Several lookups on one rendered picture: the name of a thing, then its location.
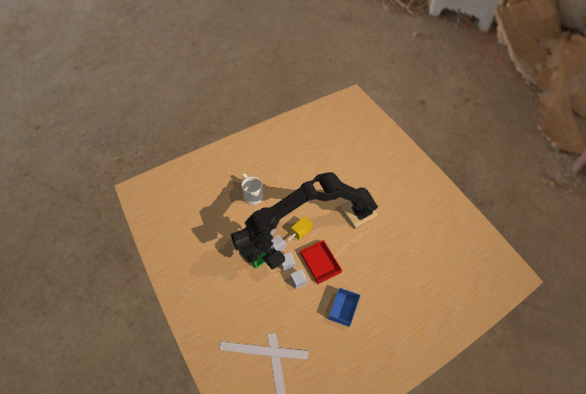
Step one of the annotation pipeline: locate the blue open-top tray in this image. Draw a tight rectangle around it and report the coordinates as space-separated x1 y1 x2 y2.
329 288 361 327

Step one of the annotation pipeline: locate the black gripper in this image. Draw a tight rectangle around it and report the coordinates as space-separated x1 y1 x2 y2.
254 236 285 269

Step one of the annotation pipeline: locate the red tray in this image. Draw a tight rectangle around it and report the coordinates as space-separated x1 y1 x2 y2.
300 239 342 284

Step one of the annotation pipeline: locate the grey flat bar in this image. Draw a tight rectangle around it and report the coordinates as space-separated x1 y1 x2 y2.
220 342 309 359
267 333 286 394

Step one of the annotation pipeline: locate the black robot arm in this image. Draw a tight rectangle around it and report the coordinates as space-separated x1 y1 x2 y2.
231 172 378 263

